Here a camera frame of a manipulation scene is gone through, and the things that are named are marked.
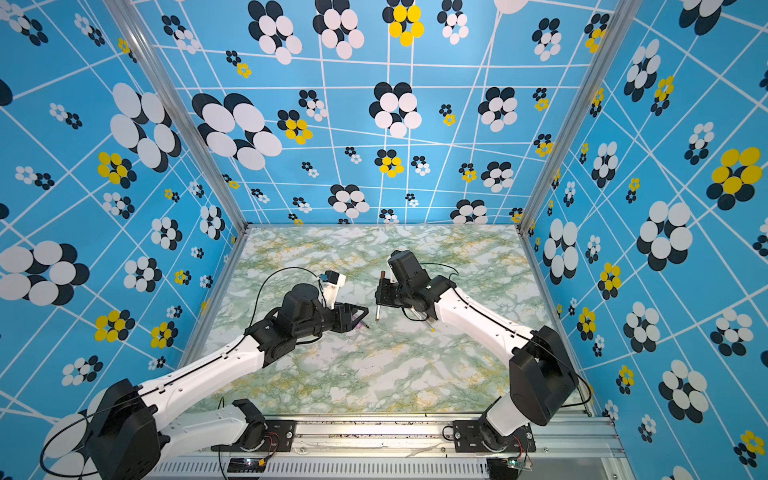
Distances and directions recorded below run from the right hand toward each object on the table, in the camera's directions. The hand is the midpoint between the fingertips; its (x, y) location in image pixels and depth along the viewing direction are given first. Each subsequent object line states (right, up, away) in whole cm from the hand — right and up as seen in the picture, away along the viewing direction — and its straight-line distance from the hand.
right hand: (378, 295), depth 83 cm
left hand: (-3, -3, -6) cm, 8 cm away
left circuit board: (-32, -40, -11) cm, 52 cm away
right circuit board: (+33, -37, -14) cm, 52 cm away
